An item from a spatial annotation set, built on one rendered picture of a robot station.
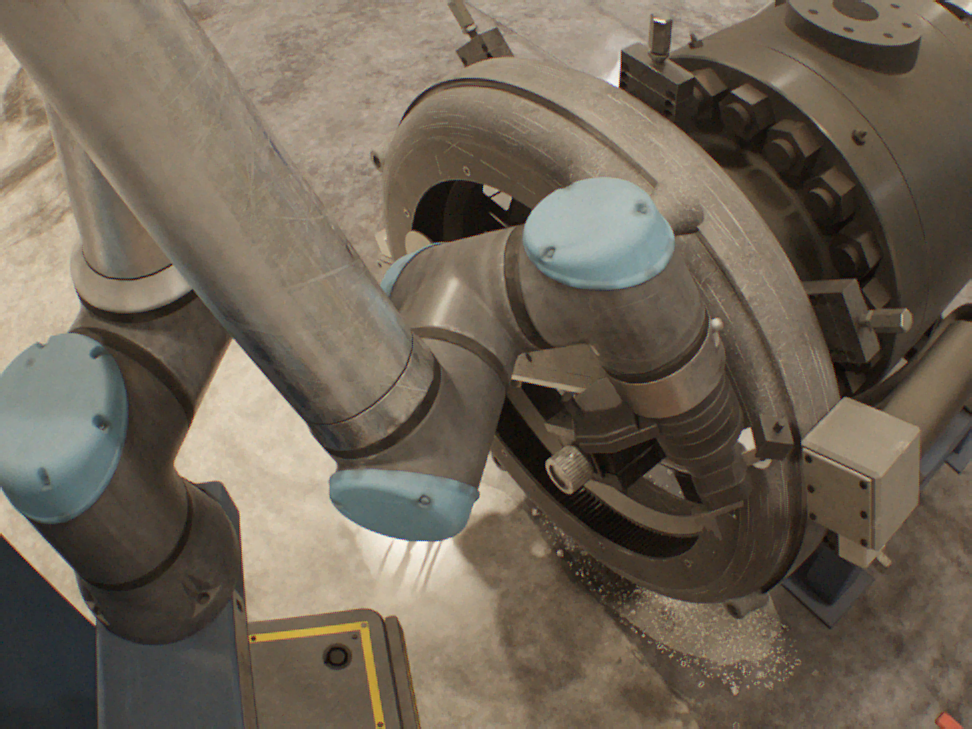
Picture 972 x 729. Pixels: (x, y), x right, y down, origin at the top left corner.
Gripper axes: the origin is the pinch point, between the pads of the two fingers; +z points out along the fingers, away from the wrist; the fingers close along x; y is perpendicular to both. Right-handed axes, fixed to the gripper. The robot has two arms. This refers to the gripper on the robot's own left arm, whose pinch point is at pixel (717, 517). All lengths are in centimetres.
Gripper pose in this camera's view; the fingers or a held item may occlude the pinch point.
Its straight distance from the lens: 85.3
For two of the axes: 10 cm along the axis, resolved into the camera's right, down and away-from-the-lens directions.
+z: 4.8, 6.3, 6.1
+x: 0.0, -6.9, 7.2
